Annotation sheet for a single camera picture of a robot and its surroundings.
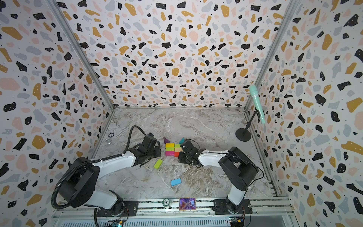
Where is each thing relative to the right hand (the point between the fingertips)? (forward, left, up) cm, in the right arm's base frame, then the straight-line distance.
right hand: (181, 158), depth 91 cm
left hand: (+4, +11, +4) cm, 12 cm away
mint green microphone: (+27, -43, +33) cm, 61 cm away
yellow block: (+10, +8, 0) cm, 13 cm away
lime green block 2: (+6, +8, +1) cm, 10 cm away
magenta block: (+4, +9, -1) cm, 10 cm away
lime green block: (+9, +3, 0) cm, 10 cm away
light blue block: (-14, +2, -2) cm, 14 cm away
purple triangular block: (+12, +11, +2) cm, 16 cm away
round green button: (-26, +5, +6) cm, 27 cm away
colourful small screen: (-26, -4, 0) cm, 26 cm away
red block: (+4, +3, -2) cm, 5 cm away
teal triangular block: (+13, +1, 0) cm, 13 cm away
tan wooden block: (+6, +3, 0) cm, 7 cm away
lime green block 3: (-4, +15, -1) cm, 15 cm away
